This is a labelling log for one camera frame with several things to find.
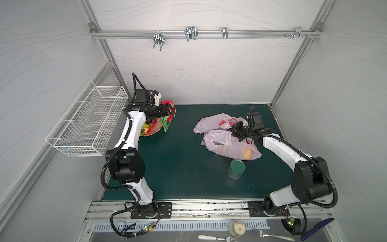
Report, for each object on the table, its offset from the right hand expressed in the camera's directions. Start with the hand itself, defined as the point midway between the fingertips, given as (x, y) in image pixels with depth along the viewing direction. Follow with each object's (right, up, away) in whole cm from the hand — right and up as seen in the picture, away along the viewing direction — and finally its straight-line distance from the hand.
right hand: (228, 124), depth 86 cm
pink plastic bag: (-7, -7, -8) cm, 13 cm away
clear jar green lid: (+2, -23, -9) cm, 25 cm away
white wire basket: (-70, -1, -18) cm, 72 cm away
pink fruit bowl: (-46, -3, +17) cm, 49 cm away
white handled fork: (-4, -51, -19) cm, 55 cm away
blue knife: (+34, -50, -18) cm, 63 cm away
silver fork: (+10, -49, -19) cm, 54 cm away
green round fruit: (-55, -2, +17) cm, 57 cm away
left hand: (-35, +9, -1) cm, 36 cm away
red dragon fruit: (-35, +3, -6) cm, 36 cm away
